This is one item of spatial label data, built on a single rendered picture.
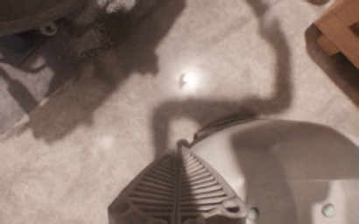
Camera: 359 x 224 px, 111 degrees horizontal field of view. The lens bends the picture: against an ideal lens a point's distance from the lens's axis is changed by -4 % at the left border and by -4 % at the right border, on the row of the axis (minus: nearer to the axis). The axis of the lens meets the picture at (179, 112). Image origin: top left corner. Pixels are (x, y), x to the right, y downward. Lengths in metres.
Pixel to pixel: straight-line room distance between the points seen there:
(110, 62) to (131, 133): 0.33
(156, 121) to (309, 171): 0.49
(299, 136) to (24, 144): 1.02
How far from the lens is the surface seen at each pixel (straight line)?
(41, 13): 0.48
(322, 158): 0.33
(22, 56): 0.98
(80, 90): 0.75
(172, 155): 0.16
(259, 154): 0.27
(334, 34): 0.86
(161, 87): 0.59
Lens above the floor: 0.57
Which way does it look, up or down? 88 degrees down
